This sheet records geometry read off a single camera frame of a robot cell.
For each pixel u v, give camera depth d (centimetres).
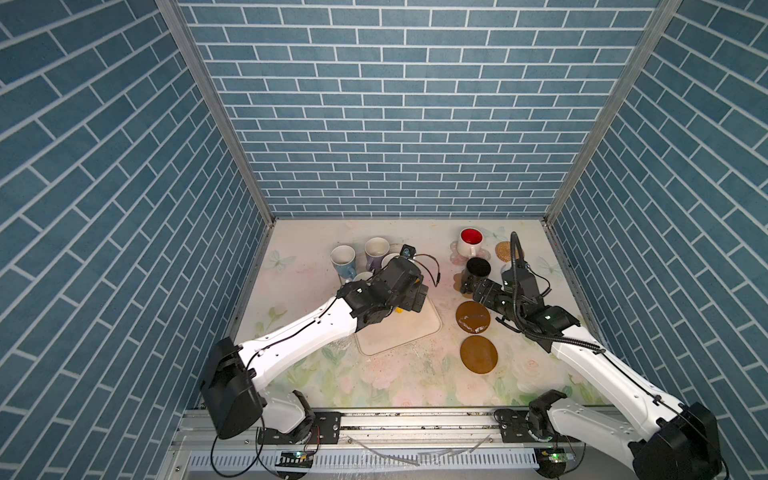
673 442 38
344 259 100
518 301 60
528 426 73
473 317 93
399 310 68
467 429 75
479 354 86
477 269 94
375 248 105
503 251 114
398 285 56
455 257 109
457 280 102
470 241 107
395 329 90
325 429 74
